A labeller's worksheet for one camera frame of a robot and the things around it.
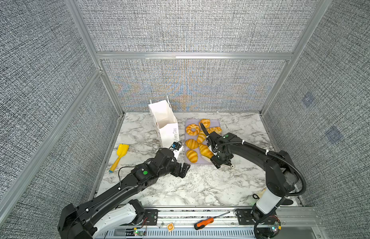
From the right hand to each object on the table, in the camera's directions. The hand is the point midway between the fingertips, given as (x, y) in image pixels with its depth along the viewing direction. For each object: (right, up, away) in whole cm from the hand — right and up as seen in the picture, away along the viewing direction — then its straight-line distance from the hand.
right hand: (221, 161), depth 87 cm
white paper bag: (-30, +19, -9) cm, 37 cm away
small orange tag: (-28, -27, -17) cm, 43 cm away
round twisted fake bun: (-6, +23, +22) cm, 33 cm away
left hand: (-22, +2, -12) cm, 25 cm away
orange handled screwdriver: (-13, -25, -17) cm, 33 cm away
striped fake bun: (-17, +9, +9) cm, 21 cm away
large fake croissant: (-9, +5, +4) cm, 10 cm away
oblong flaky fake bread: (+2, +18, +16) cm, 24 cm away
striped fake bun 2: (-17, +2, +4) cm, 17 cm away
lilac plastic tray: (-13, +4, +10) cm, 17 cm away
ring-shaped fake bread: (-18, +17, +18) cm, 30 cm away
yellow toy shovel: (-63, +4, +10) cm, 64 cm away
